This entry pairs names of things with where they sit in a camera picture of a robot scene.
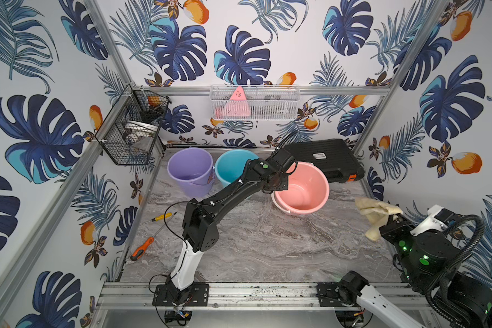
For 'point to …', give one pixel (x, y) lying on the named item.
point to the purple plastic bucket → (193, 169)
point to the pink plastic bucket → (308, 190)
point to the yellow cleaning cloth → (378, 213)
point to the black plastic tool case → (336, 157)
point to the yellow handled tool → (162, 216)
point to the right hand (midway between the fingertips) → (390, 209)
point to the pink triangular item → (238, 105)
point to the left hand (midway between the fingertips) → (281, 190)
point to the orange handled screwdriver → (139, 252)
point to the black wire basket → (131, 130)
